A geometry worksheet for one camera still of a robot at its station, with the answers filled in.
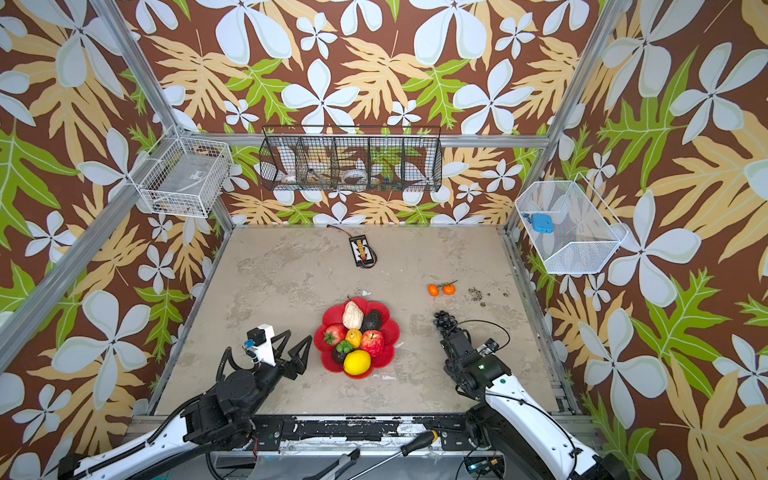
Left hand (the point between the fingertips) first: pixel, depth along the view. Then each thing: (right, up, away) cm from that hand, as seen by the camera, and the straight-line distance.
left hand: (300, 334), depth 74 cm
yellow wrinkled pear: (+13, -4, +12) cm, 18 cm away
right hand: (+40, -12, +9) cm, 43 cm away
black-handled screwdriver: (+29, -26, -2) cm, 39 cm away
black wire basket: (+20, +52, +23) cm, 60 cm away
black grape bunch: (+40, -1, +16) cm, 43 cm away
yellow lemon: (+14, -9, +5) cm, 17 cm away
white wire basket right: (+75, +27, +9) cm, 80 cm away
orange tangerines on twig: (+43, +9, +25) cm, 50 cm away
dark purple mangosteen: (+9, -7, +8) cm, 14 cm away
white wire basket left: (-38, +43, +12) cm, 59 cm away
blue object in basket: (+68, +29, +12) cm, 75 cm away
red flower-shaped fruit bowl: (+6, -2, +12) cm, 14 cm away
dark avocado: (+18, 0, +14) cm, 23 cm away
